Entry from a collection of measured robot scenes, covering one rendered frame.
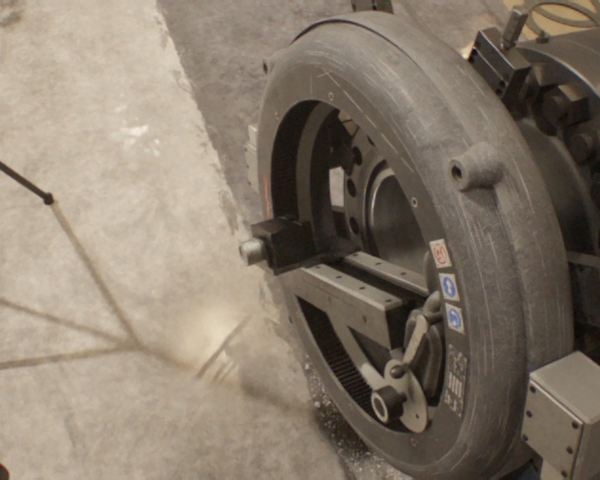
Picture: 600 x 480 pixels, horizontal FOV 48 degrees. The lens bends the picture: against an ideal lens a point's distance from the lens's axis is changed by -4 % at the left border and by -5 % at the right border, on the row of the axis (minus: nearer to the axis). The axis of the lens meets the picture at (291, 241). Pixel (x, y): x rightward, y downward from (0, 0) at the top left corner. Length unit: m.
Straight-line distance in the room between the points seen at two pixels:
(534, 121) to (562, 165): 0.10
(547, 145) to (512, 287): 0.41
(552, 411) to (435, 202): 0.27
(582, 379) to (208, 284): 1.17
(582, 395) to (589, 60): 0.57
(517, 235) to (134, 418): 1.07
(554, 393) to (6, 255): 1.48
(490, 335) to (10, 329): 1.27
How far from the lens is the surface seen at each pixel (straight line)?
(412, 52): 0.89
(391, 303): 0.98
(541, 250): 0.82
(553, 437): 0.85
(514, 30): 0.86
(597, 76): 1.15
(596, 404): 0.82
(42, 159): 2.18
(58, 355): 1.74
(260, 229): 1.21
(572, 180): 1.16
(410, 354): 0.97
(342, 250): 1.22
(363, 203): 1.27
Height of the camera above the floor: 1.47
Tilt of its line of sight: 50 degrees down
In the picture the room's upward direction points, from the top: 8 degrees clockwise
